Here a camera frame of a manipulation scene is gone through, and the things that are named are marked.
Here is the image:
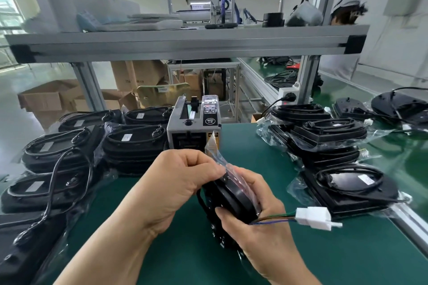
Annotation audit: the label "person's left hand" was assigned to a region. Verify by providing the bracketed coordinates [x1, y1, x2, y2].
[123, 149, 227, 239]

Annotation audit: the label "person's right hand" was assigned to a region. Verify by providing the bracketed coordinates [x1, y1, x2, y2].
[215, 166, 317, 285]

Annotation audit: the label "group of bagged black lamps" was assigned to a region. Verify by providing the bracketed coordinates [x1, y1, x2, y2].
[257, 101, 412, 221]

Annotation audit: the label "unbagged black lamps with cables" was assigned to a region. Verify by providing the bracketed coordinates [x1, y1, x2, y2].
[332, 88, 428, 130]

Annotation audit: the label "grey tape dispenser machine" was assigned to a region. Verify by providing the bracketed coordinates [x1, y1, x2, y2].
[167, 94, 222, 152]

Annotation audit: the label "grey metal shelf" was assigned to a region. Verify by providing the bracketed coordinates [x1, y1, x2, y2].
[5, 25, 370, 64]

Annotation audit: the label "white power socket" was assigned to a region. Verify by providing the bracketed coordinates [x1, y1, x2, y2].
[277, 91, 298, 104]

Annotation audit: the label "white flat scale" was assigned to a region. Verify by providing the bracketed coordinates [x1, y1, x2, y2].
[100, 14, 183, 31]

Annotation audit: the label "white handset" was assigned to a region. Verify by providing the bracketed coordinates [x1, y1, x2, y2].
[77, 13, 103, 32]

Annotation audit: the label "white box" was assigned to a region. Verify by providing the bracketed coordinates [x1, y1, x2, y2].
[72, 0, 141, 22]

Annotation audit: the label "black cup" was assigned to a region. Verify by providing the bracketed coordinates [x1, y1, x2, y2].
[263, 13, 285, 28]

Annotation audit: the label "grey barcode scanner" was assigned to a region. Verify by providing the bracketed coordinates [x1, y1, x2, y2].
[286, 2, 324, 27]

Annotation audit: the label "window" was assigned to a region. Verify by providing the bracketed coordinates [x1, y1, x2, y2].
[0, 0, 26, 69]

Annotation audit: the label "aluminium table edge rail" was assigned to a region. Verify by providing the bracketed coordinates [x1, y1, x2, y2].
[391, 201, 428, 257]

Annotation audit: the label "bundle of black cables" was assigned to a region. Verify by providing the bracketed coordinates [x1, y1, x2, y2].
[264, 69, 298, 89]

